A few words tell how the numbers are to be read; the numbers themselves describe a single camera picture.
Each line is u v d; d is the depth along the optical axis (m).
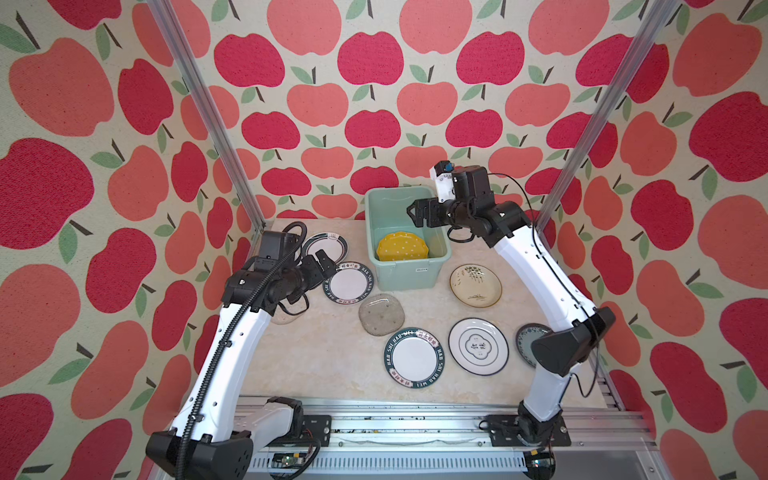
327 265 0.69
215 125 0.90
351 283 1.01
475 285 1.01
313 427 0.75
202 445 0.36
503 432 0.73
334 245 1.15
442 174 0.65
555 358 0.54
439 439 0.73
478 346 0.88
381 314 0.97
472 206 0.56
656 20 0.70
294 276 0.58
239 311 0.43
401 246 1.12
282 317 0.95
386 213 1.10
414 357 0.86
